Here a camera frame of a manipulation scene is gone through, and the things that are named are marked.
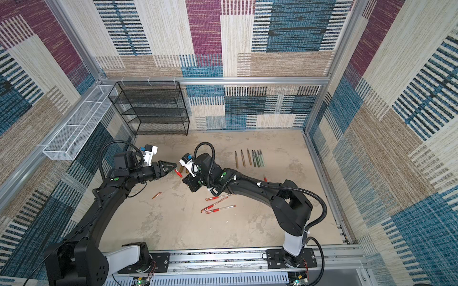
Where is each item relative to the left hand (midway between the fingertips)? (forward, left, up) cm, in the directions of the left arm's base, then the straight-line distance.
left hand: (173, 164), depth 78 cm
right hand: (-5, -5, -6) cm, 9 cm away
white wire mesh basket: (+4, +39, +11) cm, 41 cm away
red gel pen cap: (-4, +13, -21) cm, 26 cm away
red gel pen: (-3, -2, -3) cm, 4 cm away
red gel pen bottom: (-12, -17, -22) cm, 30 cm away
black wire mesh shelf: (+46, +23, -5) cm, 51 cm away
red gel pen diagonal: (-9, -15, -22) cm, 29 cm away
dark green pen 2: (+16, -40, -22) cm, 49 cm away
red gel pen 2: (-5, -15, -22) cm, 27 cm away
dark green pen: (+18, -38, -21) cm, 47 cm away
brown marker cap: (-6, -7, +4) cm, 10 cm away
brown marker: (+16, -28, -22) cm, 39 cm away
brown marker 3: (+20, -36, -22) cm, 47 cm away
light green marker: (+18, -43, -21) cm, 51 cm away
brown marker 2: (+19, -32, -21) cm, 43 cm away
